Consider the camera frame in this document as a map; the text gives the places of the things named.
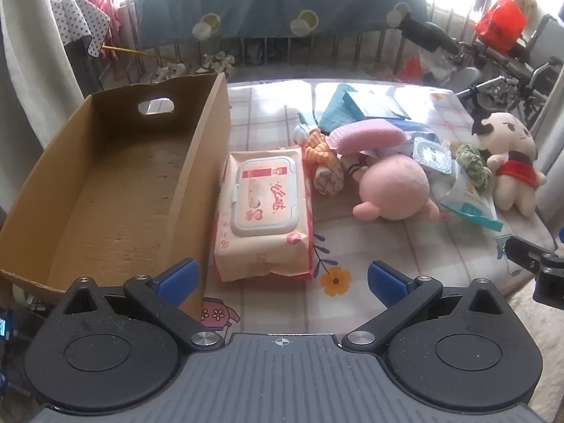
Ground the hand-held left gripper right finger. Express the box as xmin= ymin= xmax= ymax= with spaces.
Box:
xmin=341 ymin=261 xmax=512 ymax=355

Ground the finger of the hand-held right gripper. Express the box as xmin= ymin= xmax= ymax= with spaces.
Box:
xmin=504 ymin=235 xmax=557 ymax=274
xmin=533 ymin=253 xmax=564 ymax=306

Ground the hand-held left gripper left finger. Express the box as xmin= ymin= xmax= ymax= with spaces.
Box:
xmin=48 ymin=259 xmax=222 ymax=354

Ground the brown cardboard box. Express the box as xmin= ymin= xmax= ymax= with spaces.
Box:
xmin=0 ymin=73 xmax=232 ymax=318

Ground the light blue paper box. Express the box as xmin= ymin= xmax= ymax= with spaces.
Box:
xmin=343 ymin=90 xmax=412 ymax=121

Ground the white teal tissue pack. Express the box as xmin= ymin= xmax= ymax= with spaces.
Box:
xmin=434 ymin=163 xmax=504 ymax=233

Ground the plush doll with red outfit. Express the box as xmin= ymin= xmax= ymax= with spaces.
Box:
xmin=471 ymin=111 xmax=547 ymax=217

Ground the pink wet wipes pack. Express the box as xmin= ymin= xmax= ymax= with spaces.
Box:
xmin=214 ymin=146 xmax=314 ymax=283

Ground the green knitted cloth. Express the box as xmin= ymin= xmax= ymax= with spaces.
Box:
xmin=455 ymin=145 xmax=494 ymax=194

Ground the pink round plush toy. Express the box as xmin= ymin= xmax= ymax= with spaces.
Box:
xmin=352 ymin=155 xmax=441 ymax=222

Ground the rolled patterned sock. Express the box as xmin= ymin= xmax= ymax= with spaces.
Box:
xmin=314 ymin=163 xmax=345 ymax=195

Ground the white striped sock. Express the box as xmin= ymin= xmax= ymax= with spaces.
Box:
xmin=339 ymin=152 xmax=375 ymax=181

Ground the clear plastic packet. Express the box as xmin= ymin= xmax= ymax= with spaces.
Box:
xmin=413 ymin=136 xmax=454 ymax=174

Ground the pink sponge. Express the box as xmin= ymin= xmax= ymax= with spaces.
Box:
xmin=324 ymin=118 xmax=408 ymax=151

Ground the blue plastic packet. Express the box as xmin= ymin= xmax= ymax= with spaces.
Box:
xmin=397 ymin=119 xmax=441 ymax=142

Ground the small white blue toy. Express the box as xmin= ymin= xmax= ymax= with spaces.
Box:
xmin=293 ymin=112 xmax=313 ymax=144

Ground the teal towel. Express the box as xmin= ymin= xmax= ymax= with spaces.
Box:
xmin=318 ymin=83 xmax=366 ymax=132

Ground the wheelchair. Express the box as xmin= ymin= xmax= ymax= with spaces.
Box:
xmin=454 ymin=13 xmax=564 ymax=117

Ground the pair of white shoes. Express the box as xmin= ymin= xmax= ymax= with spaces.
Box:
xmin=194 ymin=52 xmax=236 ymax=78
xmin=147 ymin=62 xmax=188 ymax=84

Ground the small red bag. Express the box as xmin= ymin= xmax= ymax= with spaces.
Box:
xmin=399 ymin=55 xmax=424 ymax=80

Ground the red plastic bag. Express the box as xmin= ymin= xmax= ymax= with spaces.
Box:
xmin=475 ymin=0 xmax=528 ymax=51

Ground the yellow stick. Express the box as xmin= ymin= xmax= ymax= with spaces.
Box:
xmin=102 ymin=44 xmax=153 ymax=57

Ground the black padded seat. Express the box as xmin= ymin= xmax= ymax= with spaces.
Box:
xmin=403 ymin=18 xmax=459 ymax=54

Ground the metal railing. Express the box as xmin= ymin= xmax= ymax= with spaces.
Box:
xmin=101 ymin=26 xmax=477 ymax=84

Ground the white curtain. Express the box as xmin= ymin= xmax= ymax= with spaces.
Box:
xmin=0 ymin=0 xmax=84 ymax=212

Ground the polka dot cloth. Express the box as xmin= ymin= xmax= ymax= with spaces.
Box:
xmin=49 ymin=0 xmax=111 ymax=58

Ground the blue dotted hanging blanket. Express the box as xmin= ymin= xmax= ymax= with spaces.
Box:
xmin=131 ymin=0 xmax=430 ymax=49

